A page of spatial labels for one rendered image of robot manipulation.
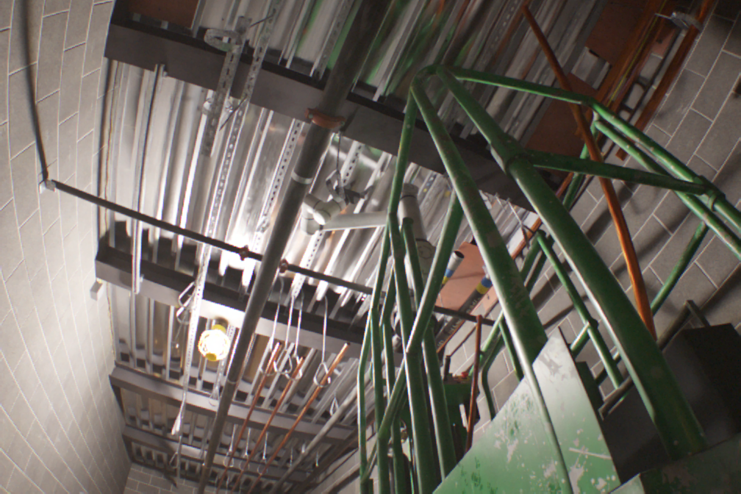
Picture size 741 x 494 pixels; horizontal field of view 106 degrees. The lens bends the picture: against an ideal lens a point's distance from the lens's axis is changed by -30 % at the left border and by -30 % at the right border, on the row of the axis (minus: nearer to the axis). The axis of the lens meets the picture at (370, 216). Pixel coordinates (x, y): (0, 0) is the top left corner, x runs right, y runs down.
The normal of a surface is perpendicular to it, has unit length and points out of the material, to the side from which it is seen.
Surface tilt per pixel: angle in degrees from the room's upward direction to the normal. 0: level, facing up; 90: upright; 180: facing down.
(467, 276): 180
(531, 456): 90
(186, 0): 180
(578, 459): 90
